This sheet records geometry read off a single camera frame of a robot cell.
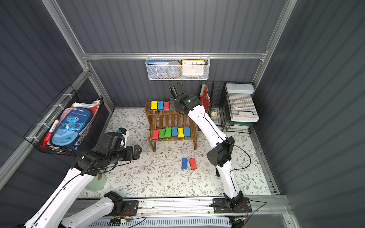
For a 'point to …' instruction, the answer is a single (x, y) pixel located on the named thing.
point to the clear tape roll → (238, 104)
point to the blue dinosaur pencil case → (67, 132)
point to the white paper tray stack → (242, 116)
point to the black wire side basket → (71, 98)
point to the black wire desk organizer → (232, 105)
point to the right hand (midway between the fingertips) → (178, 101)
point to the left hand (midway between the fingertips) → (132, 149)
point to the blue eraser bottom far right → (187, 132)
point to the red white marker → (49, 135)
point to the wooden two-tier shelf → (161, 119)
